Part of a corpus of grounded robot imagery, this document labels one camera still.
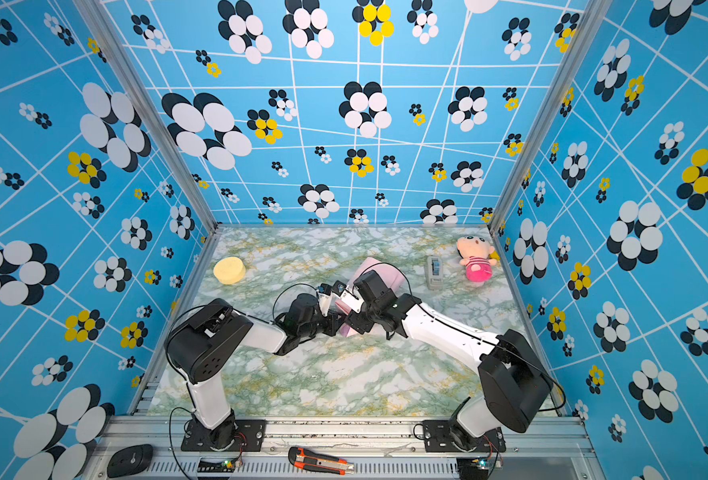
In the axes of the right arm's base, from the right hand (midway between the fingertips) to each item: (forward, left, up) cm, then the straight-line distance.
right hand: (358, 304), depth 86 cm
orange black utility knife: (-37, +10, -9) cm, 39 cm away
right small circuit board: (-37, -28, -12) cm, 48 cm away
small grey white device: (+19, -26, -6) cm, 32 cm away
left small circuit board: (-37, +34, -12) cm, 52 cm away
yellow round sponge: (+19, +47, -8) cm, 51 cm away
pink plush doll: (+26, -41, -4) cm, 49 cm away
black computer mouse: (-37, +53, -7) cm, 65 cm away
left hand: (+1, +3, -9) cm, 9 cm away
